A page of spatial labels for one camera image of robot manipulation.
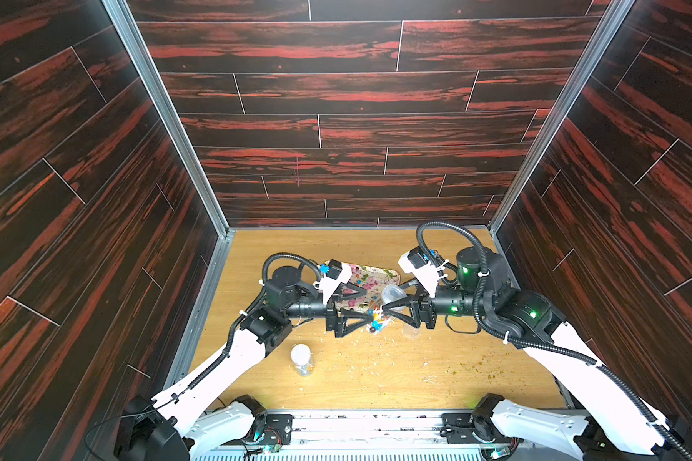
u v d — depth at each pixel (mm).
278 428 737
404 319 542
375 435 735
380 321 610
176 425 396
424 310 500
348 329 586
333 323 573
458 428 733
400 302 534
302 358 752
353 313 565
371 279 1042
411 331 910
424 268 501
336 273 565
